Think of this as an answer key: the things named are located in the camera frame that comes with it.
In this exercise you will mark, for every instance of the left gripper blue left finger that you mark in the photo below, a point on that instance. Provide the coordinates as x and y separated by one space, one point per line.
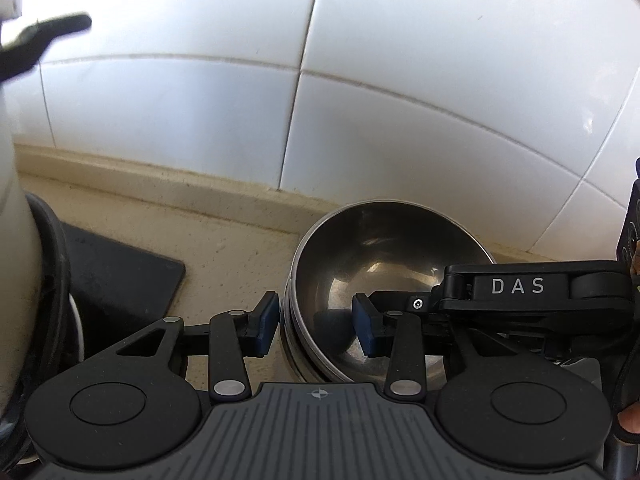
262 323

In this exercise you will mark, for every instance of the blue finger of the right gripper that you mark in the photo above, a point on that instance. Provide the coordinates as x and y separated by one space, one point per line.
406 301

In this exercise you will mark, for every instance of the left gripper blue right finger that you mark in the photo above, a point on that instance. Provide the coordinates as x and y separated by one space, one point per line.
374 330

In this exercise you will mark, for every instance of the steel bowl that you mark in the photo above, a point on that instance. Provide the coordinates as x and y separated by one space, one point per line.
364 247
349 366

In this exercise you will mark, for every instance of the person's right hand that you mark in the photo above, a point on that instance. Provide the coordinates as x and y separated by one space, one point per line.
629 418

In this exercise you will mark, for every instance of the black gas stove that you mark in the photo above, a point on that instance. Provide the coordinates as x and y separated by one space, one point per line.
94 292

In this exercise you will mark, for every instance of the silver pressure cooker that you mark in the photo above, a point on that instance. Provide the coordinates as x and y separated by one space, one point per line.
21 255

